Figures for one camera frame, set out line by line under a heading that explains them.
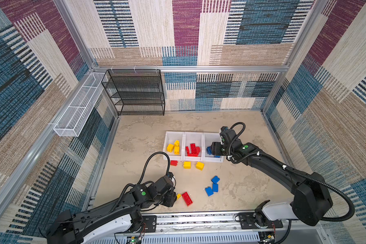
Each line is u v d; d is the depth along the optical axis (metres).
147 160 0.68
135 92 1.10
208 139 1.02
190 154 0.95
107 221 0.49
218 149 0.76
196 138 1.02
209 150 0.96
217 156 0.89
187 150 0.96
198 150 0.96
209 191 0.83
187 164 0.92
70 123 0.91
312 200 0.41
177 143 0.98
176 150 0.96
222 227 0.73
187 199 0.81
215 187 0.84
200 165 0.90
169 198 0.70
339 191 0.38
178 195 0.81
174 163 0.95
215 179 0.87
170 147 0.97
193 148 0.97
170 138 1.04
